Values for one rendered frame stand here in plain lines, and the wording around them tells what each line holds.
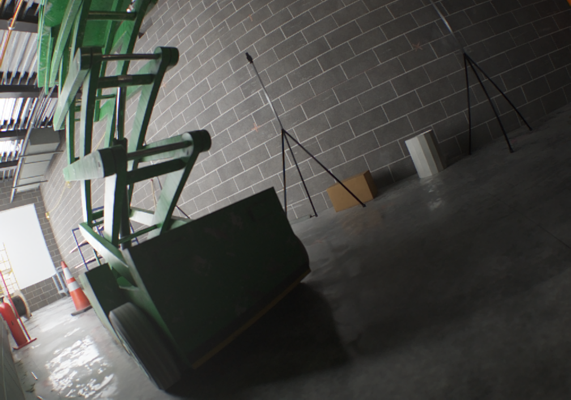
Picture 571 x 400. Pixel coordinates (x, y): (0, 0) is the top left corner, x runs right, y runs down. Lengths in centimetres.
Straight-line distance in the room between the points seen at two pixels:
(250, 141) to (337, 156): 110
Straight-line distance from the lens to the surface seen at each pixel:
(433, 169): 250
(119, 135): 142
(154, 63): 136
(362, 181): 248
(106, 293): 110
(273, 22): 352
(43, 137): 717
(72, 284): 402
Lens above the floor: 45
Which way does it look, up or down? level
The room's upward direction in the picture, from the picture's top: 24 degrees counter-clockwise
